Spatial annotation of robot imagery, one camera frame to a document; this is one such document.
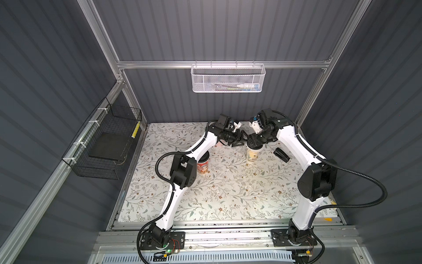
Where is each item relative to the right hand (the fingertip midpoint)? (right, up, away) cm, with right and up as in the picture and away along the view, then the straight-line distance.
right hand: (257, 141), depth 88 cm
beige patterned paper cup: (-1, -8, +4) cm, 9 cm away
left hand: (-3, -2, 0) cm, 3 cm away
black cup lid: (-4, 0, -10) cm, 10 cm away
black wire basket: (-73, -1, -15) cm, 75 cm away
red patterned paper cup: (-30, -15, -1) cm, 33 cm away
